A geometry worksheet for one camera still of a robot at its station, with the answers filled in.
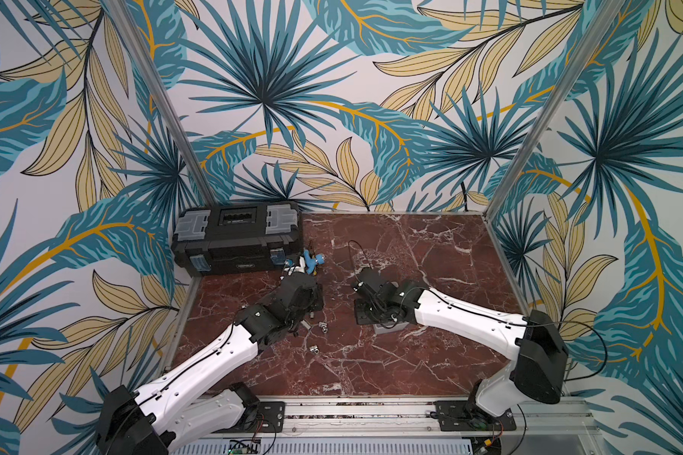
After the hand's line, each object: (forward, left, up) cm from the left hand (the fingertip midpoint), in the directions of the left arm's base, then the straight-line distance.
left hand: (314, 292), depth 78 cm
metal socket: (-3, -2, -15) cm, 16 cm away
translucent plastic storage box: (-11, -19, +4) cm, 22 cm away
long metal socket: (-3, +3, -16) cm, 16 cm away
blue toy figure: (+20, +4, -14) cm, 25 cm away
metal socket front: (-10, 0, -16) cm, 19 cm away
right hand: (-3, -12, -6) cm, 14 cm away
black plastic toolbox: (+19, +26, -1) cm, 32 cm away
